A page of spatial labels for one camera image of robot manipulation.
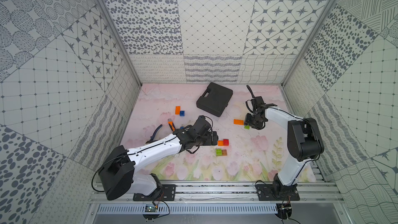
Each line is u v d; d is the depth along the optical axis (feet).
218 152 2.80
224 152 2.85
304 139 1.63
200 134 2.08
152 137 3.00
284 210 2.40
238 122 3.27
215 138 2.40
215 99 3.52
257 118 2.63
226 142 2.90
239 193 2.50
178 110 3.44
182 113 3.41
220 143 2.99
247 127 3.12
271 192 2.40
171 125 3.21
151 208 2.35
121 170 1.34
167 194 2.41
